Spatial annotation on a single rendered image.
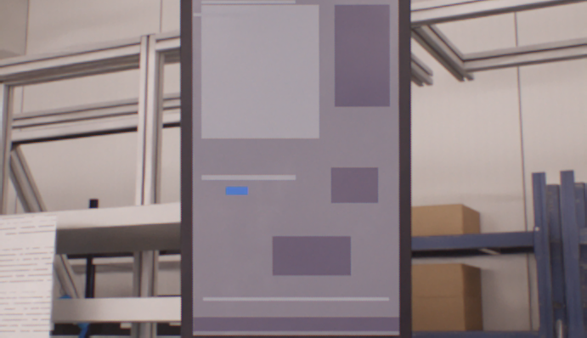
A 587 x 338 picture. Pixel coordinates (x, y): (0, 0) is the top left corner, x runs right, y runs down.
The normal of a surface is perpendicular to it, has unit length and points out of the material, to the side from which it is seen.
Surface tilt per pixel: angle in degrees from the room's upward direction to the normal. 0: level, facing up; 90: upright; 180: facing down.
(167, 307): 90
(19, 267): 88
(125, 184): 90
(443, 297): 90
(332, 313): 101
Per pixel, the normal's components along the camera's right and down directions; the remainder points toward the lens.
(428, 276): -0.44, -0.18
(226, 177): -0.01, 0.00
